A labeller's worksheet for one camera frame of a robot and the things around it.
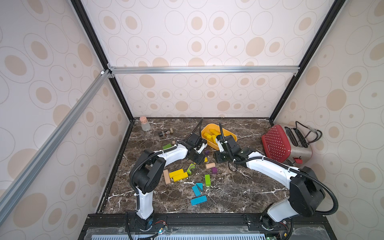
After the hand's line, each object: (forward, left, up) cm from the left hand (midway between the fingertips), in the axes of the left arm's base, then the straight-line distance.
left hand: (204, 157), depth 93 cm
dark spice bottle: (+20, +31, -2) cm, 37 cm away
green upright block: (-13, -2, -3) cm, 14 cm away
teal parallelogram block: (-19, +5, -4) cm, 20 cm away
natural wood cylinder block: (-4, -4, -3) cm, 6 cm away
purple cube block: (-7, -6, -4) cm, 10 cm away
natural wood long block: (-11, +22, -3) cm, 25 cm away
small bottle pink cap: (+27, +43, -2) cm, 51 cm away
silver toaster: (+2, -55, +11) cm, 56 cm away
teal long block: (-24, +3, -5) cm, 24 cm away
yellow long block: (+1, -1, -4) cm, 4 cm away
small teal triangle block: (-17, +3, -2) cm, 17 cm away
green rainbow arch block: (-5, +8, -3) cm, 10 cm away
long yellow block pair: (-10, +16, -4) cm, 19 cm away
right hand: (0, -10, +6) cm, 11 cm away
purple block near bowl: (+5, -2, -2) cm, 6 cm away
